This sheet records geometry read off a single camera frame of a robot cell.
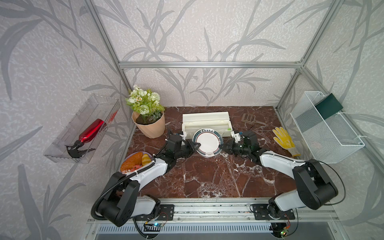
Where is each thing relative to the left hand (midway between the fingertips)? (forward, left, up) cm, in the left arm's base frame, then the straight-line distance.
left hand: (202, 145), depth 82 cm
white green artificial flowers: (+20, +33, +13) cm, 41 cm away
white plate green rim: (+5, -5, -1) cm, 7 cm away
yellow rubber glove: (+13, -58, -14) cm, 61 cm away
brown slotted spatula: (+30, -37, -12) cm, 50 cm away
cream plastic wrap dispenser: (+23, -12, -6) cm, 27 cm away
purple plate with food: (-5, +40, -10) cm, 41 cm away
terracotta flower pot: (+13, +30, +2) cm, 33 cm away
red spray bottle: (-14, +51, +19) cm, 56 cm away
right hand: (+1, -9, -2) cm, 9 cm away
